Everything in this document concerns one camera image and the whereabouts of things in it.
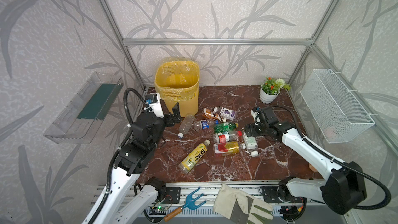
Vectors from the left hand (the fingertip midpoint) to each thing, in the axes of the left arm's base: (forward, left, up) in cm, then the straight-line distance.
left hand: (171, 99), depth 64 cm
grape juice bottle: (+17, -29, -35) cm, 48 cm away
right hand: (+3, -40, -25) cm, 47 cm away
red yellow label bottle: (-8, -28, -32) cm, 43 cm away
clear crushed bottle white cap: (+6, -2, -33) cm, 34 cm away
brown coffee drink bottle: (+15, -15, -33) cm, 39 cm away
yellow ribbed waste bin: (+16, -2, -29) cm, 33 cm away
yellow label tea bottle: (-15, -7, -32) cm, 36 cm away
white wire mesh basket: (-5, -70, -3) cm, 71 cm away
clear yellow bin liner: (+36, +6, -22) cm, 43 cm away
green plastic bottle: (+7, -27, -35) cm, 45 cm away
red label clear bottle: (-1, -25, -32) cm, 41 cm away
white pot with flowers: (+29, -56, -24) cm, 68 cm away
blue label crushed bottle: (+7, -12, -33) cm, 36 cm away
